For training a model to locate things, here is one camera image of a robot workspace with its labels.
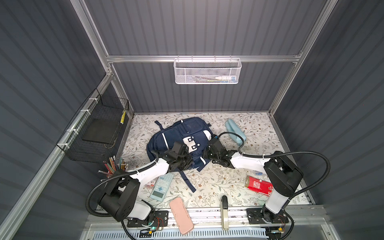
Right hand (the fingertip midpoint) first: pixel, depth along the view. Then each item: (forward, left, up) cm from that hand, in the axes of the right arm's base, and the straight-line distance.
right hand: (202, 152), depth 91 cm
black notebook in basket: (0, +51, +23) cm, 56 cm away
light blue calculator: (-19, +23, -4) cm, 30 cm away
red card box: (-18, -31, -5) cm, 37 cm away
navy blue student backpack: (+13, +5, +4) cm, 14 cm away
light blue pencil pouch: (+21, -22, -2) cm, 30 cm away
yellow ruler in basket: (+12, +45, +20) cm, 51 cm away
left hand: (-5, +4, +1) cm, 7 cm away
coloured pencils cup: (-13, +49, +6) cm, 51 cm away
